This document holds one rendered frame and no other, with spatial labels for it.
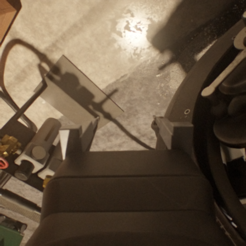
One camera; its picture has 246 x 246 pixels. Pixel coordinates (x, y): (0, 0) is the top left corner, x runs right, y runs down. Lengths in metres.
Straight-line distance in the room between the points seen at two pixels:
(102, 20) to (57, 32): 0.21
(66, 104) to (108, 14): 0.52
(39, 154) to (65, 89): 0.43
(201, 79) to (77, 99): 0.71
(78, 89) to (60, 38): 0.25
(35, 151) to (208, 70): 0.56
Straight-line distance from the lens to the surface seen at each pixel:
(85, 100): 0.97
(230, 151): 0.86
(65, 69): 0.92
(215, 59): 0.45
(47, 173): 0.69
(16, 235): 3.26
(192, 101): 0.37
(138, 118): 1.00
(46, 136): 0.72
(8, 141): 0.68
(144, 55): 0.82
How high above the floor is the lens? 0.78
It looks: 49 degrees down
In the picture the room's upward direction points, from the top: 170 degrees counter-clockwise
